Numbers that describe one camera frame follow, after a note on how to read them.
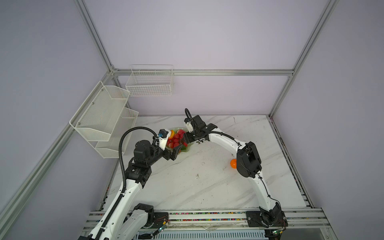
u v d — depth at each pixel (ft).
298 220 2.45
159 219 2.41
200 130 2.44
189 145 3.22
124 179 1.59
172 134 3.28
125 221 1.82
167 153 2.13
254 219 2.40
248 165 1.89
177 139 3.20
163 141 2.09
